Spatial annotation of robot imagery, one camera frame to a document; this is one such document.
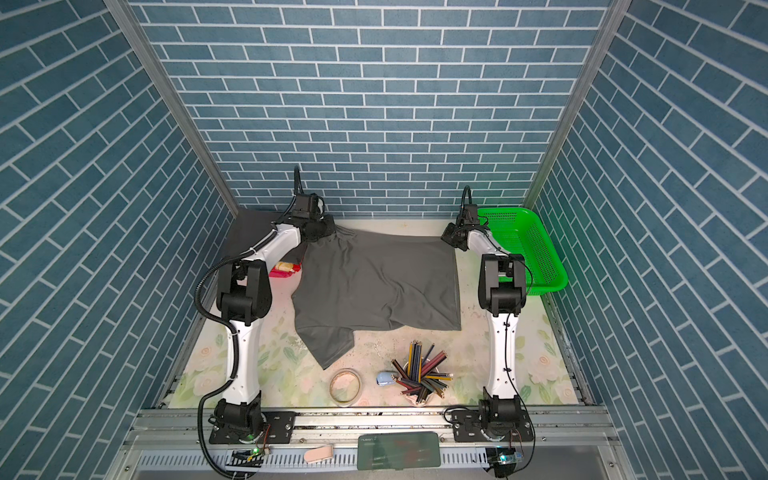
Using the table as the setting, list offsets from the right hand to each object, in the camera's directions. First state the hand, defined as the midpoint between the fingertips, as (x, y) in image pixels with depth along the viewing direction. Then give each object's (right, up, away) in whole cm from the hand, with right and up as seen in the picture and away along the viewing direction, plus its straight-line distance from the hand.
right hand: (445, 232), depth 112 cm
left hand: (-41, +3, -6) cm, 41 cm away
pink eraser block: (-36, -54, -42) cm, 78 cm away
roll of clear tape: (-32, -44, -31) cm, 63 cm away
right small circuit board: (+7, -56, -41) cm, 70 cm away
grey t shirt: (-33, -18, -9) cm, 39 cm away
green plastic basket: (+30, +1, +4) cm, 30 cm away
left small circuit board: (-55, -57, -40) cm, 88 cm away
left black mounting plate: (-47, -51, -38) cm, 79 cm away
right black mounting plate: (0, -50, -38) cm, 63 cm away
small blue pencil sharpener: (-21, -41, -32) cm, 56 cm away
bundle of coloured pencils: (-13, -37, -37) cm, 54 cm away
